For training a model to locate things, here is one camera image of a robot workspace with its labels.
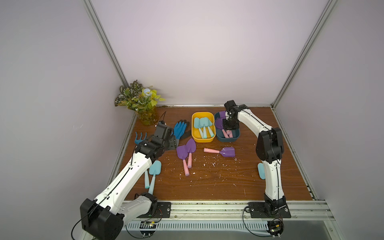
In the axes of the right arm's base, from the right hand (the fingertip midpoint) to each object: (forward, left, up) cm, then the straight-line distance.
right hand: (227, 124), depth 99 cm
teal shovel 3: (-29, +45, -7) cm, 54 cm away
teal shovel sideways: (+5, +13, -5) cm, 15 cm away
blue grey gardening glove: (+2, +34, -6) cm, 34 cm away
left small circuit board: (-57, +44, -11) cm, 73 cm away
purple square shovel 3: (-16, +2, -8) cm, 18 cm away
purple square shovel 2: (-17, +30, -7) cm, 36 cm away
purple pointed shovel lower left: (-13, +24, -7) cm, 28 cm away
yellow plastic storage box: (-2, +22, -7) cm, 23 cm away
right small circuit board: (-55, -19, -9) cm, 59 cm away
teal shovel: (+4, +21, -6) cm, 22 cm away
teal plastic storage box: (-4, +5, -6) cm, 9 cm away
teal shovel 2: (+5, +18, -6) cm, 19 cm away
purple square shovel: (-5, -1, -2) cm, 6 cm away
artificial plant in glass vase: (+10, +59, +14) cm, 62 cm away
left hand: (-20, +33, +12) cm, 40 cm away
